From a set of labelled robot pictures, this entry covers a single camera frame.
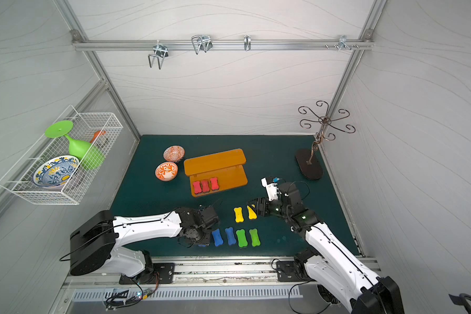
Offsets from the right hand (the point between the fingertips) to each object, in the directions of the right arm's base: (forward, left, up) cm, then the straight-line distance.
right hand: (252, 201), depth 78 cm
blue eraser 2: (-10, +9, -13) cm, 19 cm away
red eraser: (+13, +28, -12) cm, 33 cm away
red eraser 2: (+13, +24, -11) cm, 29 cm away
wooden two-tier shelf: (+18, +13, -2) cm, 22 cm away
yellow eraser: (-1, 0, -12) cm, 12 cm away
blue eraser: (-11, +14, -12) cm, 22 cm away
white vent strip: (-32, +44, -14) cm, 56 cm away
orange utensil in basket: (+18, +65, +18) cm, 69 cm away
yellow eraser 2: (-1, +6, -12) cm, 14 cm away
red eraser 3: (+15, +19, -13) cm, 28 cm away
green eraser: (-11, +4, -13) cm, 17 cm away
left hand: (-13, +18, -13) cm, 26 cm away
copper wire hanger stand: (+32, -31, -14) cm, 46 cm away
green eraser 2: (-11, -1, -12) cm, 16 cm away
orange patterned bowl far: (+34, +45, -12) cm, 58 cm away
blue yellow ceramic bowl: (-3, +64, +22) cm, 68 cm away
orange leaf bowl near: (+21, +46, -11) cm, 51 cm away
